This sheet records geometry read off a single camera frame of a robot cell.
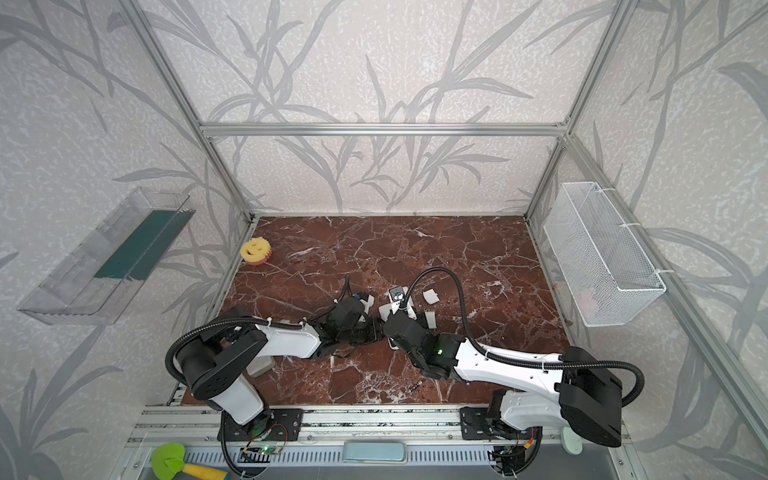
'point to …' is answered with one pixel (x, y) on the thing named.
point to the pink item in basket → (588, 303)
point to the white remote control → (384, 311)
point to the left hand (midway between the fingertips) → (395, 324)
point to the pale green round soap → (572, 443)
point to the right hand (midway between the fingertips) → (395, 302)
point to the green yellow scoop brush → (168, 461)
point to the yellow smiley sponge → (256, 251)
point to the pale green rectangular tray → (374, 452)
